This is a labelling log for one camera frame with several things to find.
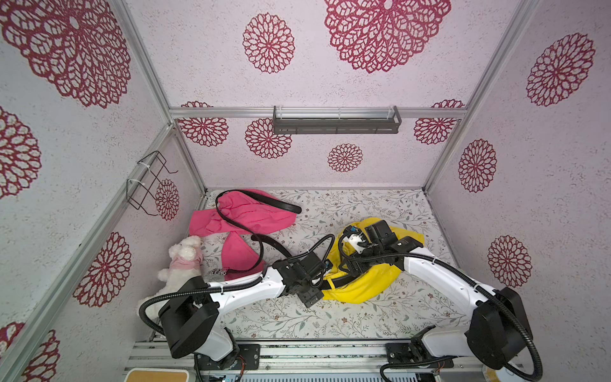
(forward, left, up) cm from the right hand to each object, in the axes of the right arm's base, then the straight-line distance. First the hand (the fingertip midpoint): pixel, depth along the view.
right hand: (346, 259), depth 83 cm
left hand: (-7, +14, -6) cm, 17 cm away
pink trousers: (+25, +46, -6) cm, 52 cm away
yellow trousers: (-3, -12, -5) cm, 13 cm away
